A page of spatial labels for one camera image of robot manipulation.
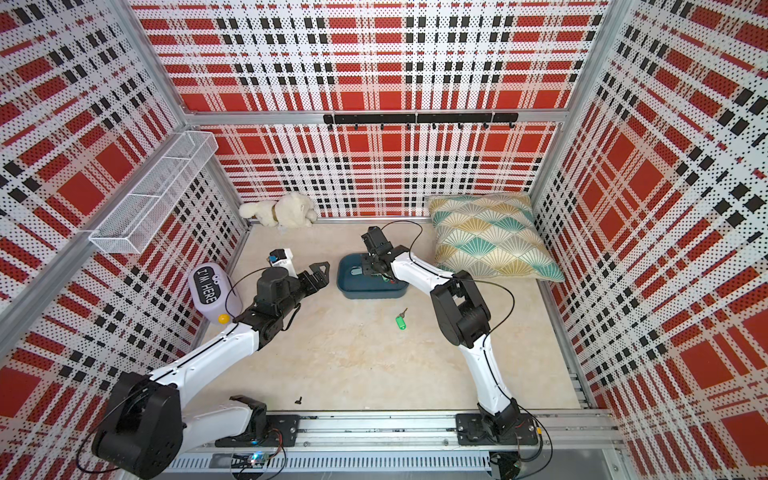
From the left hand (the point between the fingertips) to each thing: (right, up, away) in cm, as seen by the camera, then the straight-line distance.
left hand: (323, 268), depth 86 cm
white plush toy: (-19, +21, +27) cm, 39 cm away
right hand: (+13, +2, +13) cm, 19 cm away
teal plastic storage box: (+6, -7, +16) cm, 18 cm away
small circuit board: (-11, -44, -17) cm, 48 cm away
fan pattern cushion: (+52, +11, +10) cm, 54 cm away
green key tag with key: (+23, -17, +7) cm, 29 cm away
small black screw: (-5, -35, -7) cm, 36 cm away
